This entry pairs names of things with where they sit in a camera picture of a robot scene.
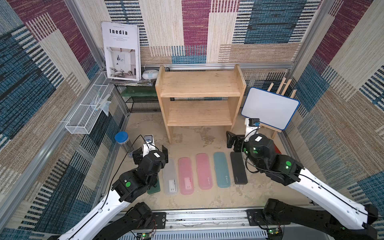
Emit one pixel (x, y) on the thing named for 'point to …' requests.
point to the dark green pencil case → (153, 189)
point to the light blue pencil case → (222, 172)
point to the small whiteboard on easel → (274, 110)
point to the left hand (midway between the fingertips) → (153, 147)
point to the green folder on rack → (138, 91)
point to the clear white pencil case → (170, 176)
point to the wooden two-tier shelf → (199, 98)
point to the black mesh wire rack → (140, 104)
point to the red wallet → (276, 150)
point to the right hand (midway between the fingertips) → (235, 131)
